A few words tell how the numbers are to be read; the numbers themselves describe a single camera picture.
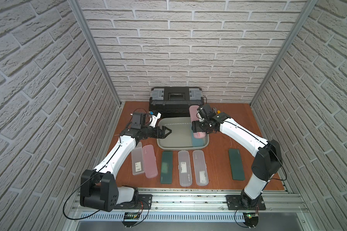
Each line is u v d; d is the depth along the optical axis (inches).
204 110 26.4
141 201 28.6
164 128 28.0
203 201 29.8
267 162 17.9
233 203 29.1
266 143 18.8
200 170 32.9
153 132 27.8
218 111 45.6
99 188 16.0
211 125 24.0
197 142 36.1
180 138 39.7
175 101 38.4
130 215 28.6
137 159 34.4
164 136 27.9
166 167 33.4
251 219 27.7
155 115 28.7
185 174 32.7
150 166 33.8
